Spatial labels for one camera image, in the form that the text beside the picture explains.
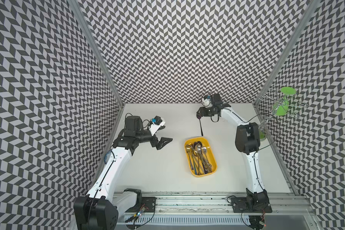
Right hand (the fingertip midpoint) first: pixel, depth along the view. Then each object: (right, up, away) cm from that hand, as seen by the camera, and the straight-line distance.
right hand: (200, 113), depth 104 cm
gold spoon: (-5, -26, -13) cm, 29 cm away
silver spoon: (-9, -23, -12) cm, 27 cm away
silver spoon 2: (+1, -24, -13) cm, 28 cm away
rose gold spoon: (-2, -21, -11) cm, 24 cm away
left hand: (-22, -11, -30) cm, 39 cm away
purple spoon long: (0, -3, +6) cm, 7 cm away
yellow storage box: (-2, -28, -13) cm, 31 cm away
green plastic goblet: (+39, +3, -28) cm, 49 cm away
